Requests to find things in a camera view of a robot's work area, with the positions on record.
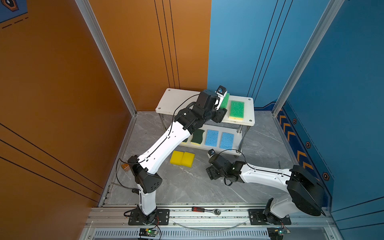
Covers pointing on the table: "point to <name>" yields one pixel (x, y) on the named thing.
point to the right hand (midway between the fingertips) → (211, 169)
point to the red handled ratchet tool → (216, 211)
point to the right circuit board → (275, 233)
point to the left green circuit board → (146, 232)
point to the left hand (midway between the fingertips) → (220, 105)
